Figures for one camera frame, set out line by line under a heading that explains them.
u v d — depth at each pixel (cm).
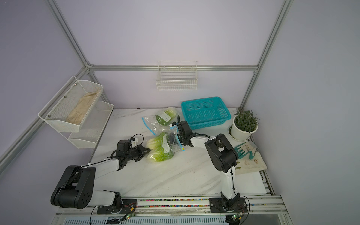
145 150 88
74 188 43
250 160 90
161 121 102
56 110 69
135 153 80
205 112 119
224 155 54
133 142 85
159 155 83
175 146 90
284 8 69
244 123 90
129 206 73
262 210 73
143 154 83
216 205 73
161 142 86
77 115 75
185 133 78
